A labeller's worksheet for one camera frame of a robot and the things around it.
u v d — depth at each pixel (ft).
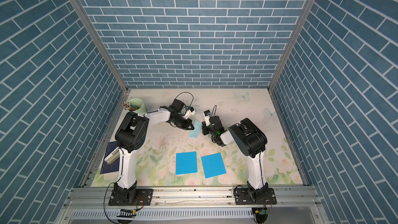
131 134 1.85
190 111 3.07
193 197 2.46
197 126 3.23
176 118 2.66
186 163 2.78
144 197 2.42
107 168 2.70
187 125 2.91
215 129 2.64
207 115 2.92
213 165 2.77
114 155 2.76
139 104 3.14
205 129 2.99
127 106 2.90
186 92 2.92
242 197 2.42
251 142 1.75
